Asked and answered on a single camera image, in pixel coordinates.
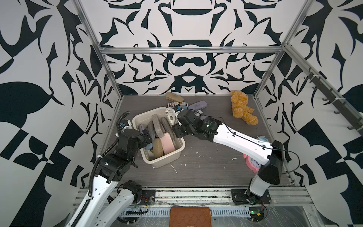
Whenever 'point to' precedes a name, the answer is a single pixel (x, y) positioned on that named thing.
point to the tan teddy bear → (240, 109)
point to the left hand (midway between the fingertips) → (138, 131)
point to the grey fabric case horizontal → (158, 125)
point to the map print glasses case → (170, 114)
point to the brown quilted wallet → (190, 216)
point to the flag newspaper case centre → (199, 112)
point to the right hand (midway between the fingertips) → (175, 123)
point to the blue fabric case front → (149, 146)
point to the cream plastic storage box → (143, 118)
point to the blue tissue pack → (263, 138)
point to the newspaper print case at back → (171, 104)
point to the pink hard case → (167, 144)
